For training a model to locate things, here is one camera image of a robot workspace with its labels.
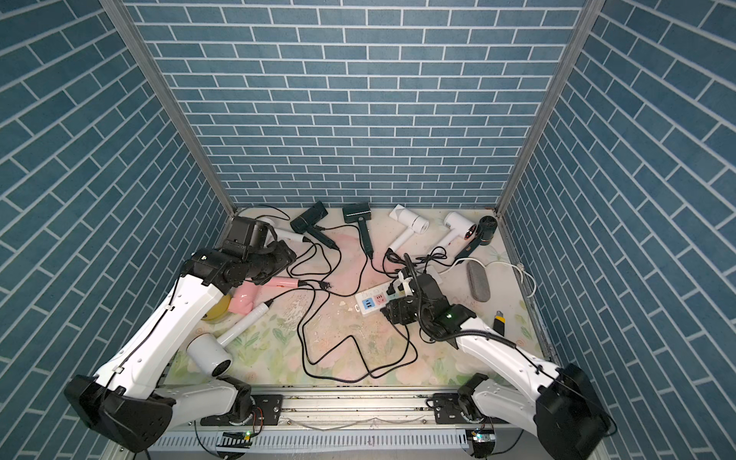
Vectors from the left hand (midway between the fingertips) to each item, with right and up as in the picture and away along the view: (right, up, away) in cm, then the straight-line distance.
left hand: (299, 257), depth 75 cm
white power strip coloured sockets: (+19, -15, +16) cm, 29 cm away
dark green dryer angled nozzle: (-8, +11, +35) cm, 38 cm away
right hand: (+27, -14, +8) cm, 32 cm away
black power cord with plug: (+16, -34, +3) cm, 38 cm away
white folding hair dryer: (+34, +12, +39) cm, 53 cm away
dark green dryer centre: (+14, +15, +37) cm, 42 cm away
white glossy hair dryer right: (+52, +9, +34) cm, 63 cm away
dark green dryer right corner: (+60, +8, +29) cm, 67 cm away
